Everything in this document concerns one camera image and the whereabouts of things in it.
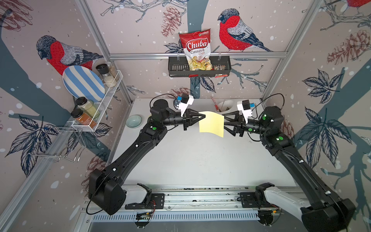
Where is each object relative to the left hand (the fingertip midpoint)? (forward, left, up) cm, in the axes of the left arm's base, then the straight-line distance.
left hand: (206, 115), depth 61 cm
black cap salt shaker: (+30, +55, -4) cm, 63 cm away
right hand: (0, -7, -4) cm, 8 cm away
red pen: (+32, -12, -29) cm, 45 cm away
